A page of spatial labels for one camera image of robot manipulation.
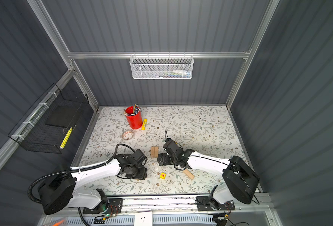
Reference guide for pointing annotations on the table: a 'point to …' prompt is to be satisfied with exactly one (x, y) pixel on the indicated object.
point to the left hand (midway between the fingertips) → (143, 176)
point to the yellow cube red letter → (162, 175)
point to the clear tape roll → (128, 134)
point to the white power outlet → (143, 219)
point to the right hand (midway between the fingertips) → (164, 160)
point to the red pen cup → (134, 117)
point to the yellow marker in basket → (66, 138)
